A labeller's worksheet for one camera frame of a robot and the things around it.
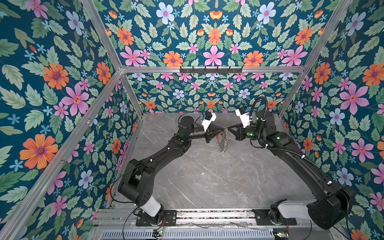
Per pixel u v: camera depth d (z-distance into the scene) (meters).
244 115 0.64
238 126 0.66
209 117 0.64
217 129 0.71
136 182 0.45
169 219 0.73
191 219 0.75
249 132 0.63
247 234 0.76
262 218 0.73
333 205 0.38
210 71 0.94
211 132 0.66
